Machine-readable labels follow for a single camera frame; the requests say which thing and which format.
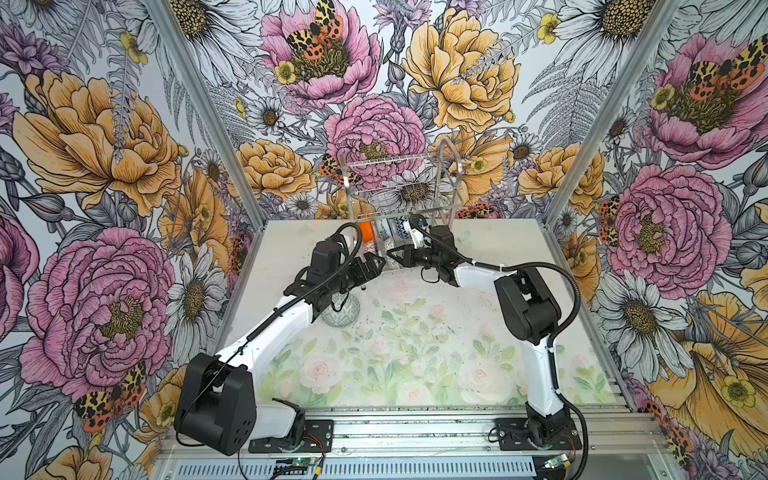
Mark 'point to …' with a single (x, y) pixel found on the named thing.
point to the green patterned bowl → (344, 312)
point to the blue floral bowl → (384, 229)
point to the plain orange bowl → (367, 231)
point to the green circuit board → (304, 461)
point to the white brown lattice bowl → (386, 246)
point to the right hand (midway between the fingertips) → (391, 258)
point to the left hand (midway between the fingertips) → (374, 274)
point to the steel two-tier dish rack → (387, 194)
